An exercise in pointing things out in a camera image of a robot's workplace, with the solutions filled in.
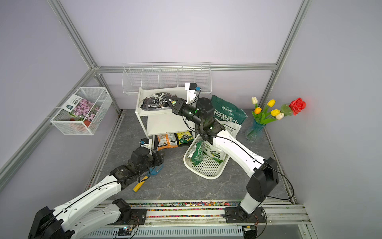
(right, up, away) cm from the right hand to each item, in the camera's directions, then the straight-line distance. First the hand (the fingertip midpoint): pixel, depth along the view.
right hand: (165, 98), depth 62 cm
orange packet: (-6, -22, +32) cm, 39 cm away
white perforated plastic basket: (+21, -38, +27) cm, 51 cm away
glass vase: (+52, -18, +34) cm, 65 cm away
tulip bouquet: (+52, -6, +22) cm, 57 cm away
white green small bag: (+16, -25, +22) cm, 37 cm away
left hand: (-5, -27, +18) cm, 33 cm away
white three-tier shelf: (-7, -9, +29) cm, 32 cm away
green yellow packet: (+5, -20, +39) cm, 44 cm away
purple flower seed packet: (-45, -4, +11) cm, 46 cm away
